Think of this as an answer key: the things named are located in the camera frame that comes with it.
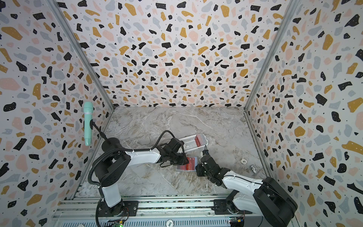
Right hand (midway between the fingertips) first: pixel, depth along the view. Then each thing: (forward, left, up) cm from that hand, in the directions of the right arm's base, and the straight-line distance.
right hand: (198, 168), depth 87 cm
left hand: (+2, +4, +3) cm, 5 cm away
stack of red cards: (+18, -1, +4) cm, 18 cm away
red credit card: (+1, +5, 0) cm, 5 cm away
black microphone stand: (+15, +61, +2) cm, 63 cm away
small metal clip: (+1, -34, -1) cm, 34 cm away
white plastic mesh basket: (+18, +4, -1) cm, 18 cm away
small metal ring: (+6, -30, -2) cm, 30 cm away
